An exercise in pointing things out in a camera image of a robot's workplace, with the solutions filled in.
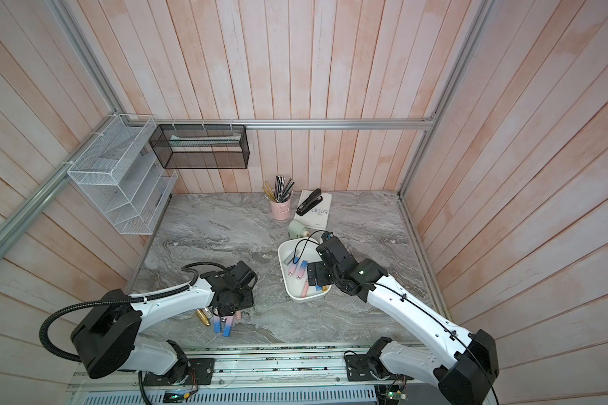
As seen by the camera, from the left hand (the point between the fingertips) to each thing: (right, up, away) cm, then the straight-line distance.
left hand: (245, 306), depth 86 cm
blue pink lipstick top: (+17, +12, +9) cm, 23 cm away
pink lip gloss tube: (+21, +5, +4) cm, 22 cm away
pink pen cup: (+11, +34, +18) cm, 40 cm away
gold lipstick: (+28, +5, +4) cm, 29 cm away
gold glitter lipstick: (-14, -2, -3) cm, 14 cm away
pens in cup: (+11, +42, +21) cm, 49 cm away
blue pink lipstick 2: (+26, +5, +4) cm, 26 cm away
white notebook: (+27, +31, +25) cm, 48 cm away
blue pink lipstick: (+20, +11, +7) cm, 24 cm away
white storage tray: (+17, +16, +12) cm, 26 cm away
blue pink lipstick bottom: (-8, -5, -4) cm, 10 cm away
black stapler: (+24, +38, +25) cm, 51 cm away
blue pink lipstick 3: (-5, -5, -4) cm, 8 cm away
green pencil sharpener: (+17, +26, +14) cm, 34 cm away
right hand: (+26, +15, -7) cm, 31 cm away
